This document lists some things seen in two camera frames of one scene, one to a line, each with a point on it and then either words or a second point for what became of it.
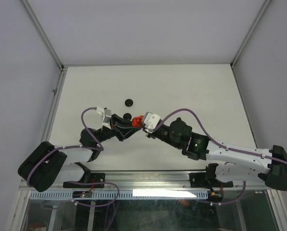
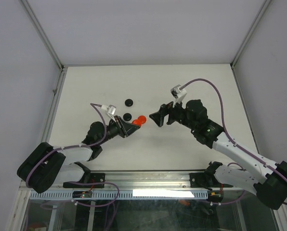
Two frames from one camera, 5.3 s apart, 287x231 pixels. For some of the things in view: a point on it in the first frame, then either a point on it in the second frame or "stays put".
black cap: (128, 102) stays put
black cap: (127, 116) stays put
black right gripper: (150, 134) → (164, 109)
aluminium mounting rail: (164, 180) stays put
